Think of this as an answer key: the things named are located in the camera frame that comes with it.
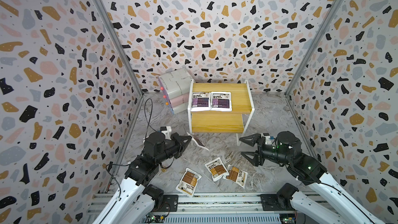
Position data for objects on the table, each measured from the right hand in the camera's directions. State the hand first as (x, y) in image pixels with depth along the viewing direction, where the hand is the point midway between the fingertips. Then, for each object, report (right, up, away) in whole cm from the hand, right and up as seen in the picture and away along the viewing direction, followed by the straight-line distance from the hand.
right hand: (240, 146), depth 64 cm
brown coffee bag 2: (-9, -16, +18) cm, 26 cm away
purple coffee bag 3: (-18, 0, +12) cm, 22 cm away
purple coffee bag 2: (-7, +19, +7) cm, 22 cm away
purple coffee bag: (-17, +19, +6) cm, 26 cm away
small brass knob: (-37, -18, +20) cm, 46 cm away
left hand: (-19, +3, +4) cm, 20 cm away
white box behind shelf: (-33, +30, +32) cm, 55 cm away
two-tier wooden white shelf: (+2, +8, +22) cm, 23 cm away
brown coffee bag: (-23, -21, +14) cm, 35 cm away
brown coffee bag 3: (+2, -19, +16) cm, 25 cm away
